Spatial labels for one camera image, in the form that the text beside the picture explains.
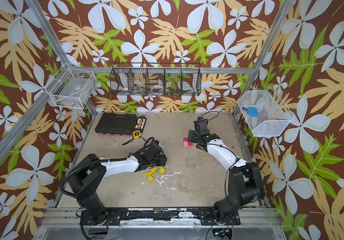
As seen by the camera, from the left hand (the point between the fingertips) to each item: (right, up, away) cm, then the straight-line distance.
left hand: (163, 157), depth 92 cm
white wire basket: (-54, +42, -6) cm, 68 cm away
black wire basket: (-6, +51, +5) cm, 51 cm away
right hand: (+18, +14, -1) cm, 23 cm away
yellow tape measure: (-20, +13, +13) cm, 27 cm away
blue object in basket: (+51, +28, -6) cm, 59 cm away
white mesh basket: (+59, +25, -13) cm, 66 cm away
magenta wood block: (+15, +10, +14) cm, 23 cm away
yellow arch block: (-7, -8, -5) cm, 12 cm away
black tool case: (-36, +21, +17) cm, 45 cm away
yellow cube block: (-7, -11, -7) cm, 15 cm away
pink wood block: (+14, +7, +7) cm, 17 cm away
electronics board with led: (+30, -35, -17) cm, 49 cm away
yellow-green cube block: (-1, -8, -4) cm, 9 cm away
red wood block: (+17, +7, +7) cm, 20 cm away
